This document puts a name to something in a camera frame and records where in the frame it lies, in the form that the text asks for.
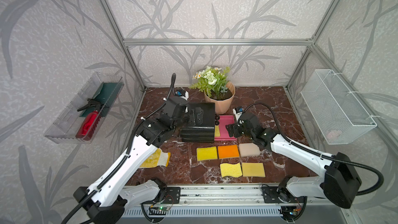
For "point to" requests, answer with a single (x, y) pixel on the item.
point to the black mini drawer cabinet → (204, 133)
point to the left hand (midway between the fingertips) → (196, 113)
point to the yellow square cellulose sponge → (217, 132)
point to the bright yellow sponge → (207, 153)
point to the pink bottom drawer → (224, 121)
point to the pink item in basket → (331, 135)
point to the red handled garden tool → (90, 121)
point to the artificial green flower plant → (211, 81)
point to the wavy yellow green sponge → (231, 170)
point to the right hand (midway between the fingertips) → (232, 123)
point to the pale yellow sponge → (253, 169)
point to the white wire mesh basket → (340, 120)
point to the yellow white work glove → (156, 158)
